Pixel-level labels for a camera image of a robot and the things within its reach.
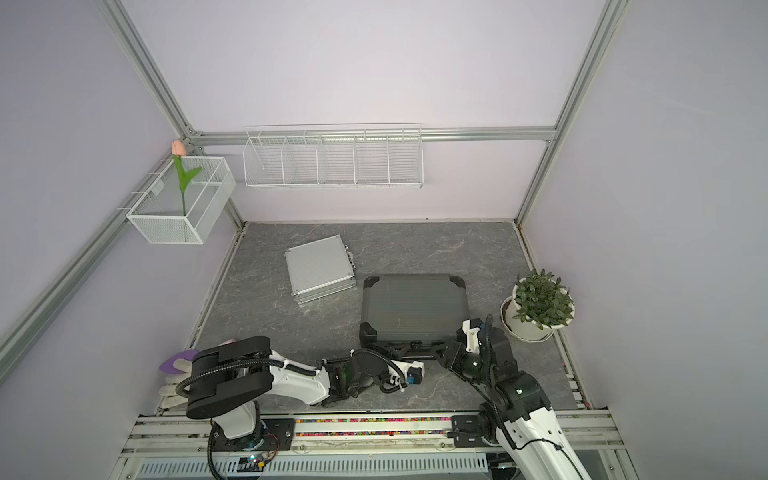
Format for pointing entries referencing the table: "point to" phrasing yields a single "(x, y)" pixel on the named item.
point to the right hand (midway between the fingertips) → (436, 351)
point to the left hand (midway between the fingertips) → (406, 343)
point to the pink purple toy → (168, 366)
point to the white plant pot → (525, 331)
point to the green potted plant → (543, 299)
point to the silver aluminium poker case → (320, 268)
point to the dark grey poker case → (413, 307)
